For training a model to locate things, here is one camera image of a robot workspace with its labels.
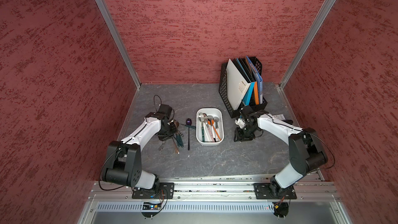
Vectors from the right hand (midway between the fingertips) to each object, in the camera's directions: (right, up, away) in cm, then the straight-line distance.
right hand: (238, 141), depth 87 cm
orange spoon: (-15, +9, +11) cm, 21 cm away
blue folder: (+11, +37, -2) cm, 39 cm away
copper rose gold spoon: (-35, -5, -2) cm, 36 cm away
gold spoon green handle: (-38, +9, +10) cm, 40 cm away
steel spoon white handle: (-12, +11, +13) cm, 21 cm away
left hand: (-38, +2, 0) cm, 38 cm away
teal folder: (+6, +26, +3) cm, 27 cm away
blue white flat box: (+32, +13, +14) cm, 37 cm away
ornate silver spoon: (-46, -4, +2) cm, 46 cm away
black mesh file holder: (-7, +32, +19) cm, 38 cm away
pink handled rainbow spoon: (-19, +14, +13) cm, 27 cm away
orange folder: (+12, +28, +3) cm, 31 cm away
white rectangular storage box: (-12, +16, +13) cm, 24 cm away
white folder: (0, +33, +1) cm, 33 cm away
